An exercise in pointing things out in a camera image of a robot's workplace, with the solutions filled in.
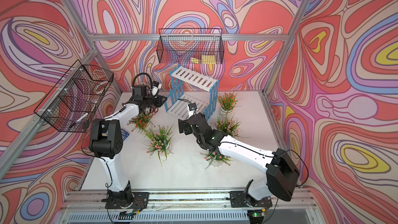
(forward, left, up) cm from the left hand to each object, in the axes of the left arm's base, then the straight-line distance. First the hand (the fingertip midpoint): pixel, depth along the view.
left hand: (166, 97), depth 97 cm
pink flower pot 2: (-22, -38, 0) cm, 44 cm away
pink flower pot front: (-37, -30, -7) cm, 48 cm away
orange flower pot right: (-5, -38, +1) cm, 39 cm away
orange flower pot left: (-18, +11, -1) cm, 21 cm away
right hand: (-22, -15, +5) cm, 28 cm away
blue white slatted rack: (+24, -12, -12) cm, 29 cm away
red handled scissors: (+3, +13, -16) cm, 20 cm away
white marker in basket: (-22, +35, +11) cm, 42 cm away
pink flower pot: (-31, -2, 0) cm, 31 cm away
